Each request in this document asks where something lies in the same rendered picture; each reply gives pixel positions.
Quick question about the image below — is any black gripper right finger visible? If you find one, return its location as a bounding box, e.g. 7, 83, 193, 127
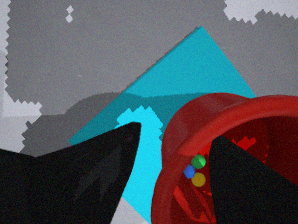
209, 136, 298, 224

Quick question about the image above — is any green marble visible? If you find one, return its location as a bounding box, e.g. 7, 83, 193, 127
192, 155, 206, 168

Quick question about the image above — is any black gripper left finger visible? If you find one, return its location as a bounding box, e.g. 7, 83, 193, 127
0, 121, 141, 224

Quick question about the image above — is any blue marble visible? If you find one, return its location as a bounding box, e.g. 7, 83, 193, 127
184, 165, 196, 179

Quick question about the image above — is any yellow marble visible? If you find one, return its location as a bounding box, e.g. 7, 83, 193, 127
192, 172, 205, 188

